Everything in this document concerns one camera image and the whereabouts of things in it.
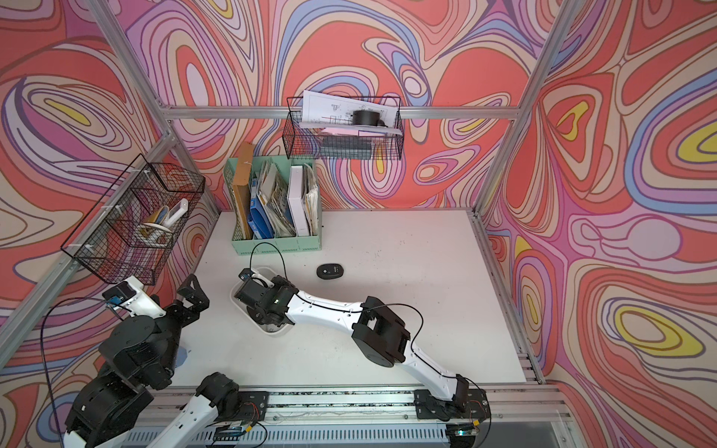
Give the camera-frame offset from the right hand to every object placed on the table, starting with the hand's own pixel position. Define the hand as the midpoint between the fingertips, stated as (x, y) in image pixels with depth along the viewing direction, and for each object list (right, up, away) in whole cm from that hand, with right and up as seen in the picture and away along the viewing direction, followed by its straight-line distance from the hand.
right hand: (281, 288), depth 87 cm
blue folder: (-11, +22, +9) cm, 26 cm away
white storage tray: (-1, -12, -5) cm, 13 cm away
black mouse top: (+14, +4, +12) cm, 19 cm away
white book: (+4, +28, +2) cm, 29 cm away
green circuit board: (-10, -35, -15) cm, 39 cm away
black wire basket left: (-38, +16, -14) cm, 43 cm away
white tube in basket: (-25, +24, -12) cm, 36 cm away
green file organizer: (-2, +14, -16) cm, 21 cm away
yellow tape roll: (-30, +22, -12) cm, 39 cm away
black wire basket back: (+13, +51, +14) cm, 54 cm away
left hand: (-14, +6, -27) cm, 31 cm away
